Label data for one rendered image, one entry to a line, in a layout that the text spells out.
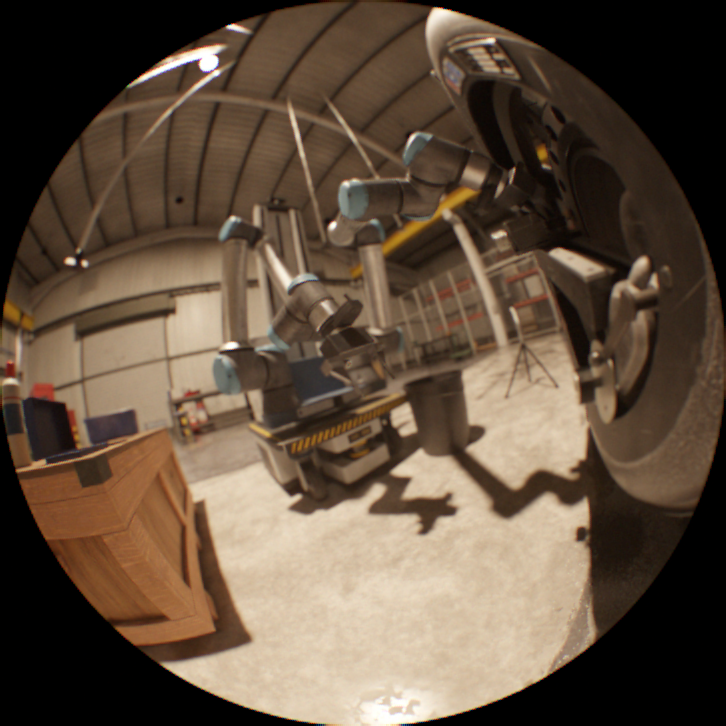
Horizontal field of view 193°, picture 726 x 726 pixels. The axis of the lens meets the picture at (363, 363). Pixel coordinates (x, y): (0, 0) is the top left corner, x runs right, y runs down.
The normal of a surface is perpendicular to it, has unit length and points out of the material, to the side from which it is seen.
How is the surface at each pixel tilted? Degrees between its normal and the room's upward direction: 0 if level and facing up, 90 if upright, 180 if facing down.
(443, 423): 93
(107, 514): 90
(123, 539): 90
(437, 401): 93
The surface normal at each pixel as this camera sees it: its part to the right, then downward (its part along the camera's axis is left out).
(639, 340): -0.89, 0.45
